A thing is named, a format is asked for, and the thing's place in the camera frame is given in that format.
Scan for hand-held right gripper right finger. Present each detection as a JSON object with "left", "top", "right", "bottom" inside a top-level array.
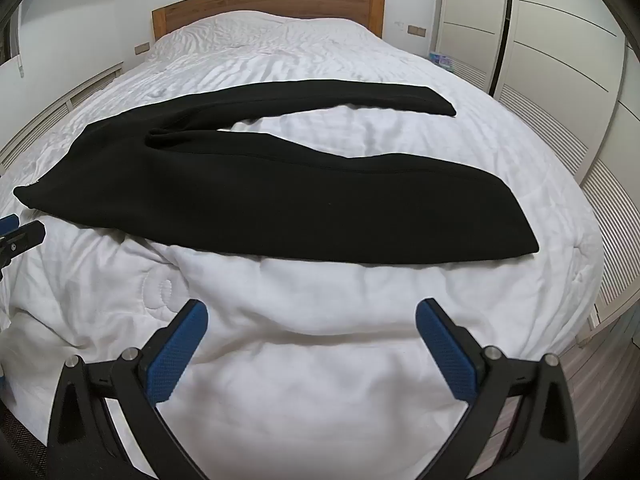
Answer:
[{"left": 416, "top": 298, "right": 582, "bottom": 480}]

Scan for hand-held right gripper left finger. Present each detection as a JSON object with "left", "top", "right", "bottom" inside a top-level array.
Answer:
[{"left": 46, "top": 299, "right": 209, "bottom": 480}]

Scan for black pants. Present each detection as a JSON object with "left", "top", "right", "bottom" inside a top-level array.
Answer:
[{"left": 13, "top": 81, "right": 540, "bottom": 266}]

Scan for wooden headboard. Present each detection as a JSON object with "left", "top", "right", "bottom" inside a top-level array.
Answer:
[{"left": 151, "top": 0, "right": 387, "bottom": 42}]

